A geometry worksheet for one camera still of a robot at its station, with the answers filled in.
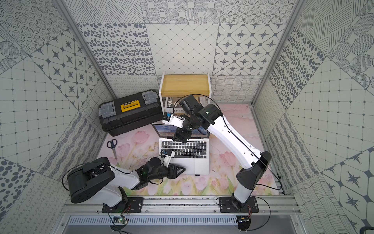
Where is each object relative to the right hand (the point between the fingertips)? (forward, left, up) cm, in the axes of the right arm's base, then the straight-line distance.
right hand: (179, 132), depth 70 cm
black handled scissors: (+7, +49, -26) cm, 56 cm away
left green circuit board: (-33, +29, -27) cm, 52 cm away
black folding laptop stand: (-11, -9, -28) cm, 31 cm away
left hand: (-8, -2, -21) cm, 23 cm away
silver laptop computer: (-2, -6, -21) cm, 22 cm away
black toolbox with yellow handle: (+20, +38, -10) cm, 44 cm away
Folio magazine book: (+26, +7, -7) cm, 28 cm away
